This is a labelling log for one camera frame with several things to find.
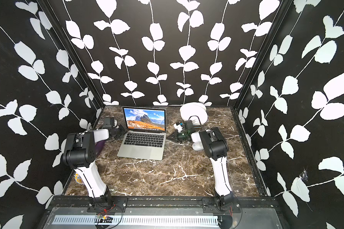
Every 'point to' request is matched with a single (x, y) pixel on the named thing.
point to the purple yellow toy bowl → (79, 179)
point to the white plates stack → (195, 111)
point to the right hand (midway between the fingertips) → (166, 136)
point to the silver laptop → (146, 132)
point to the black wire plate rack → (196, 116)
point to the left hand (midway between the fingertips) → (129, 127)
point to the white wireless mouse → (198, 146)
